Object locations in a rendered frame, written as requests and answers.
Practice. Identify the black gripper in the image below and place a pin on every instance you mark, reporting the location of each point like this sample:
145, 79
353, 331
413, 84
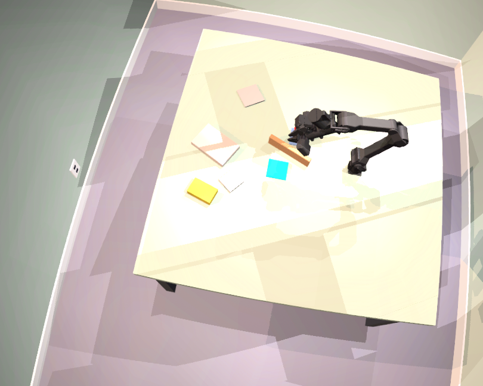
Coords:
302, 140

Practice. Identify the yellow rectangular block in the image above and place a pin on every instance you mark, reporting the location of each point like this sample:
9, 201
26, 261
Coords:
202, 191

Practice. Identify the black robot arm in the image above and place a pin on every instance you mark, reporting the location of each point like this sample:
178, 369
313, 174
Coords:
349, 123

